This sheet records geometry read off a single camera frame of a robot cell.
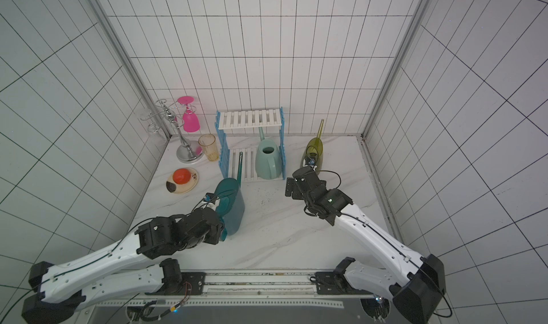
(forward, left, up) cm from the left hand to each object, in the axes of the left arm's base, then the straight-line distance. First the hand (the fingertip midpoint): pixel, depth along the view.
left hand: (215, 230), depth 72 cm
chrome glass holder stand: (+46, +26, -13) cm, 54 cm away
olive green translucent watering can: (+45, -41, -12) cm, 62 cm away
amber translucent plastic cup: (+43, +12, -2) cm, 45 cm away
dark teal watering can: (+7, -5, +6) cm, 10 cm away
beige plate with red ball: (+27, +22, -10) cm, 36 cm away
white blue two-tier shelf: (+43, -19, +13) cm, 49 cm away
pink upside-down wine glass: (+53, +22, +4) cm, 57 cm away
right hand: (+16, -27, +5) cm, 32 cm away
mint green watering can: (+30, -18, +2) cm, 35 cm away
